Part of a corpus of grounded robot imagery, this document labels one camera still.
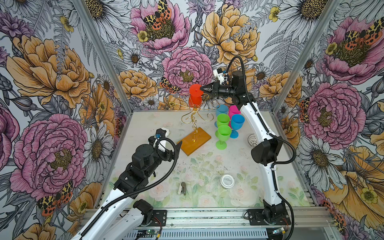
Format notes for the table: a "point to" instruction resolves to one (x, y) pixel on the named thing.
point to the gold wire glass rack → (195, 114)
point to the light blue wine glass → (220, 109)
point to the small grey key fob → (182, 189)
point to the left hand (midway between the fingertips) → (171, 142)
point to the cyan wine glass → (237, 121)
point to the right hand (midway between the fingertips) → (201, 92)
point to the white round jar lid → (227, 181)
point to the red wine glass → (195, 97)
